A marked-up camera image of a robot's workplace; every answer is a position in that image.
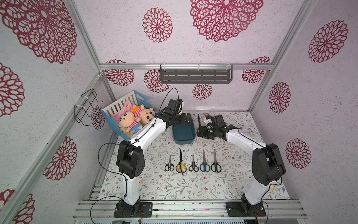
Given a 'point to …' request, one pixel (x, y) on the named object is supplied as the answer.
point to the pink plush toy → (124, 116)
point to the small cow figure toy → (139, 181)
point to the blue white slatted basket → (134, 97)
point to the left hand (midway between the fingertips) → (184, 118)
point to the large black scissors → (216, 163)
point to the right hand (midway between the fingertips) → (200, 133)
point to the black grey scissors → (193, 167)
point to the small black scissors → (169, 165)
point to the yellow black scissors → (181, 168)
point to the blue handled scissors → (204, 166)
